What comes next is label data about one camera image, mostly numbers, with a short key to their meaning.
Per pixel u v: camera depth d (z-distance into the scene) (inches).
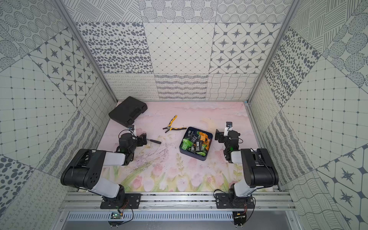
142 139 34.7
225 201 28.8
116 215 28.2
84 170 17.8
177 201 29.9
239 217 28.7
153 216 27.6
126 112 42.1
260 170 17.9
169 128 40.5
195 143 35.6
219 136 34.0
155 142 38.0
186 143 35.7
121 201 26.5
